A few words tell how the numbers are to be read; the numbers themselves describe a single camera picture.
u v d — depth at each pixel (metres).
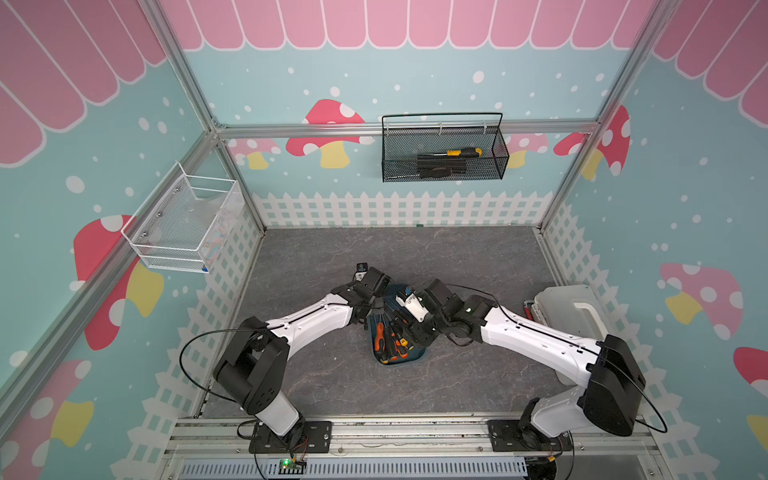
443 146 0.94
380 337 0.85
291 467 0.73
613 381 0.41
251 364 0.46
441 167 0.87
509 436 0.74
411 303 0.72
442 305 0.60
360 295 0.67
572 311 0.84
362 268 0.80
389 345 0.85
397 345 0.86
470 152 0.92
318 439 0.74
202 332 0.42
